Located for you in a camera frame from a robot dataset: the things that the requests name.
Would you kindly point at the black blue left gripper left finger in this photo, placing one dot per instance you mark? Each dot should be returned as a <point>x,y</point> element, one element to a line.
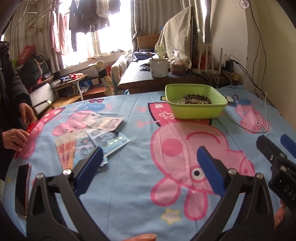
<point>44,219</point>

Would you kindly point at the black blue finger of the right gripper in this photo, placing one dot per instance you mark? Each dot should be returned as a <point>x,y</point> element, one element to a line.
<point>277,158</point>

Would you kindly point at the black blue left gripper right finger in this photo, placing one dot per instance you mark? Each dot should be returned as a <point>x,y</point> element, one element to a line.
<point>244,211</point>

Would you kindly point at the operator hand at bottom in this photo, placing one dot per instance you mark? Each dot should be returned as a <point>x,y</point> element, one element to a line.
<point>143,237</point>

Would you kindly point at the bystander hand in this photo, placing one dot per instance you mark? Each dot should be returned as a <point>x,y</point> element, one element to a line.
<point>15,139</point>

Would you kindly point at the bystander second hand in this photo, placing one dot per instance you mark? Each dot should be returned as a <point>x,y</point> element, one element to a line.
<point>27,113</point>

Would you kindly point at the black smartphone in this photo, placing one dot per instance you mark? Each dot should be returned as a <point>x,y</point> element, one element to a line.
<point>22,190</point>

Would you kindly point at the red and blue banknotes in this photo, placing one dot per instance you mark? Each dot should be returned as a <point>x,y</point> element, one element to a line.
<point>75,146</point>

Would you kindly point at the blue cartoon pig tablecloth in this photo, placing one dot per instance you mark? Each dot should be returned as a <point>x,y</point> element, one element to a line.
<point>154,184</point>

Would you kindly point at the grey green banknotes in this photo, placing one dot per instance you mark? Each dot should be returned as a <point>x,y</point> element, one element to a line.
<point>101,122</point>

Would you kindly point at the red envelope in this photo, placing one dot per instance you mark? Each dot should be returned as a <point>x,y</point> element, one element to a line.
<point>28,150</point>

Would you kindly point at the green plastic basket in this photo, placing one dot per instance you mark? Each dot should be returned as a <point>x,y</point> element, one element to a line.
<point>194,101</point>

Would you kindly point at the grey cushioned chair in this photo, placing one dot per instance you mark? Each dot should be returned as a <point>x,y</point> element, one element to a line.
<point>40,96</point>

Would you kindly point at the bagged snack jar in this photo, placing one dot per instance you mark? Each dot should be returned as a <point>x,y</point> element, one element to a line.
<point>177,66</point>

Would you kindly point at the small low wooden table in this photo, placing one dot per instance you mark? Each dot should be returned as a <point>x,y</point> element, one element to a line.
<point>74,84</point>

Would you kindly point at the bystander person dark jacket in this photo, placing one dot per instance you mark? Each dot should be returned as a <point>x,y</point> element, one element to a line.
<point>13,92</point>

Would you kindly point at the wooden toy giraffe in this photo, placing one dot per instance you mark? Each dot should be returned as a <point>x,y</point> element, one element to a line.
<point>104,76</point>

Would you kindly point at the white enamel mug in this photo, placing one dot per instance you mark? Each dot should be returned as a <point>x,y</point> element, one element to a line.
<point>159,67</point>

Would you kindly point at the cloth covered monitor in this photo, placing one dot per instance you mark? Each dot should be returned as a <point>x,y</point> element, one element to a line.
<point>184,33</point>

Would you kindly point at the dark green duffel bag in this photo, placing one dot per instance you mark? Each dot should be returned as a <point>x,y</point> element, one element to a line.
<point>33,69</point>

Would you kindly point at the grey window curtain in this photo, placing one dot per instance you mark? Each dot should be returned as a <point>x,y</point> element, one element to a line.
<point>148,17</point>

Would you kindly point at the hanging clothes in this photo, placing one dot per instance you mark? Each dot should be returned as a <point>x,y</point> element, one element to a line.
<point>73,17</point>

